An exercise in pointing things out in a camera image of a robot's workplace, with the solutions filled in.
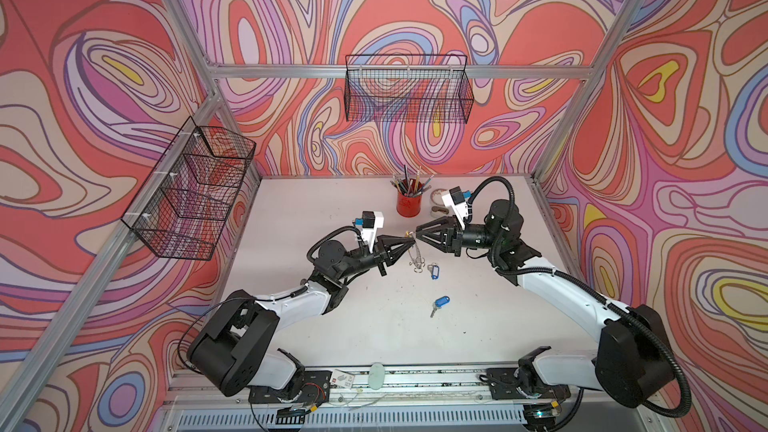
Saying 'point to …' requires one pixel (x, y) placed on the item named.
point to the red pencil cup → (408, 206)
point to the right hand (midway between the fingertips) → (421, 239)
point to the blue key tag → (435, 272)
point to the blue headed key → (439, 302)
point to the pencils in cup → (411, 187)
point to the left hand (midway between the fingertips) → (416, 246)
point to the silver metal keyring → (417, 261)
